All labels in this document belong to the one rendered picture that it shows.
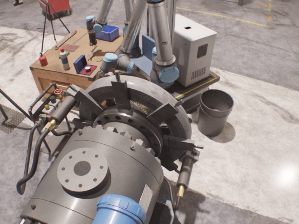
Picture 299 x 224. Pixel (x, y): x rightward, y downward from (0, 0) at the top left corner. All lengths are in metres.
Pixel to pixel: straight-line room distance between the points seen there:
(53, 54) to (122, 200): 2.22
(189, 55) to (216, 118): 0.60
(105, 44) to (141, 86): 1.58
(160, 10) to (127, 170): 0.95
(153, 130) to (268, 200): 1.22
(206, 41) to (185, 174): 1.22
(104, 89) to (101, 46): 1.46
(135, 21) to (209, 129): 1.21
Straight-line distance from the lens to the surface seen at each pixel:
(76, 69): 2.27
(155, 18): 1.48
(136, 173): 1.04
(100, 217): 0.76
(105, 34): 2.78
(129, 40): 1.67
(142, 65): 2.12
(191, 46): 2.01
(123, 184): 1.00
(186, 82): 2.21
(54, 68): 2.48
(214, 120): 2.12
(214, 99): 2.32
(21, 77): 3.49
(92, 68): 2.32
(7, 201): 2.20
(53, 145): 2.33
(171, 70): 1.64
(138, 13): 1.60
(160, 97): 1.21
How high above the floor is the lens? 1.72
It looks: 44 degrees down
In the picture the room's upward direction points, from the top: straight up
